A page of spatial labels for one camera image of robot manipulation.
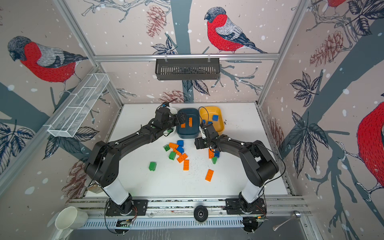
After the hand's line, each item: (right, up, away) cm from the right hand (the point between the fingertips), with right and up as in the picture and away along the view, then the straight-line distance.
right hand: (199, 142), depth 94 cm
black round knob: (0, -24, -32) cm, 40 cm away
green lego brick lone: (-28, -12, -9) cm, 32 cm away
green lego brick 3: (-16, +10, -17) cm, 26 cm away
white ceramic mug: (-59, -28, -29) cm, 72 cm away
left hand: (-11, +18, -7) cm, 22 cm away
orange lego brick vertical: (-6, +13, +10) cm, 18 cm away
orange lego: (-12, +11, +9) cm, 18 cm away
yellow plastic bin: (+11, +19, +25) cm, 33 cm away
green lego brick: (-17, -7, -4) cm, 19 cm away
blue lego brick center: (-12, -4, -2) cm, 13 cm away
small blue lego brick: (+12, +16, +16) cm, 26 cm away
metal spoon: (+45, -30, -25) cm, 60 cm away
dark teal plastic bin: (-6, +8, +11) cm, 15 cm away
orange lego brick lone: (+5, -16, -11) cm, 20 cm away
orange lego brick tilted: (-11, -9, -3) cm, 15 cm away
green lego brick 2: (+9, -9, -6) cm, 14 cm away
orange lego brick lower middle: (-8, -13, -7) cm, 17 cm away
